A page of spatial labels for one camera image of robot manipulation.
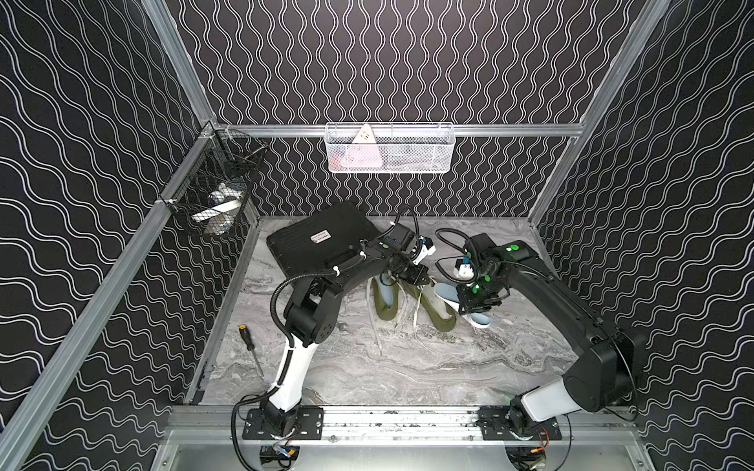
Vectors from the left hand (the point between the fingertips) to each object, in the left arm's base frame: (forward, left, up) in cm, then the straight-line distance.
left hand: (428, 275), depth 91 cm
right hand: (-13, -8, +4) cm, 16 cm away
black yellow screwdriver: (-21, +52, -11) cm, 58 cm away
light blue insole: (0, +13, -8) cm, 15 cm away
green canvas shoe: (-11, +12, -6) cm, 17 cm away
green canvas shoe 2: (-9, -4, -7) cm, 12 cm away
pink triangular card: (+29, +23, +23) cm, 44 cm away
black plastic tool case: (+13, +42, -6) cm, 45 cm away
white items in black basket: (-2, +55, +23) cm, 60 cm away
